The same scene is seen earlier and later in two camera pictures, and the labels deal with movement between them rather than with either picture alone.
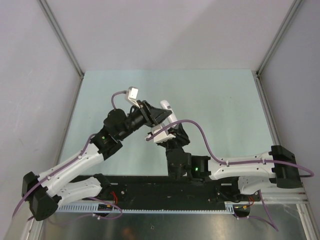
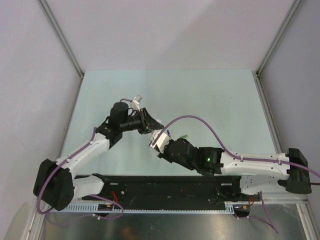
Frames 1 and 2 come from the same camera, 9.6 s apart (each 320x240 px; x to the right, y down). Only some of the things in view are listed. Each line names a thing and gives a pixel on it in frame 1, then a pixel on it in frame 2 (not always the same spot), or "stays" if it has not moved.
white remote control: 172,118 -> 154,134
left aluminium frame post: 50,15 stays
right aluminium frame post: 294,6 stays
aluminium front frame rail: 285,197 stays
